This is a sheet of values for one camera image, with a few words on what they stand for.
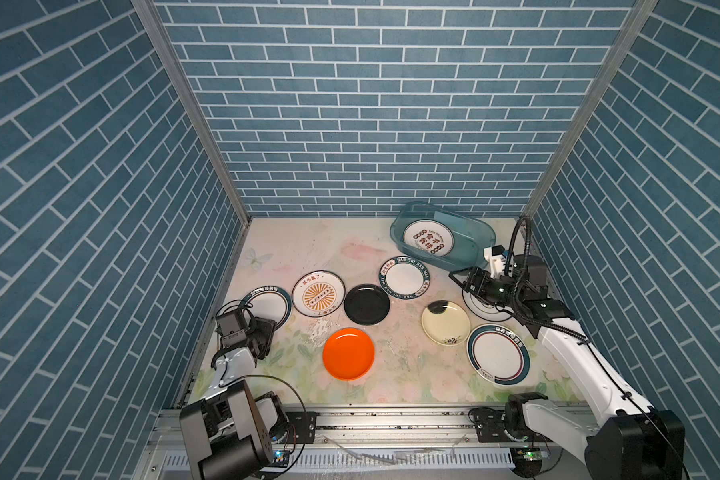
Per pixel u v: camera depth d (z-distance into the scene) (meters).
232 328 0.68
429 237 1.15
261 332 0.79
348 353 0.87
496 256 0.73
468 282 0.71
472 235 1.16
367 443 0.73
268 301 0.96
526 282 0.61
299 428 0.72
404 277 1.03
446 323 0.94
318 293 0.99
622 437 0.40
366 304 0.99
